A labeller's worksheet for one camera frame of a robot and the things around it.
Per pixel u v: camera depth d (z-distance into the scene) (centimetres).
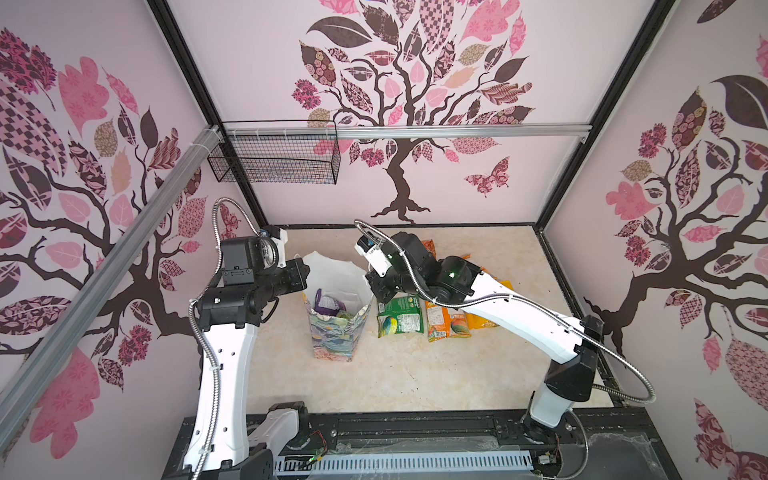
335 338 74
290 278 58
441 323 91
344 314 87
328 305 88
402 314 92
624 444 72
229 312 42
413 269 49
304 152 95
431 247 113
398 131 92
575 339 43
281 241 60
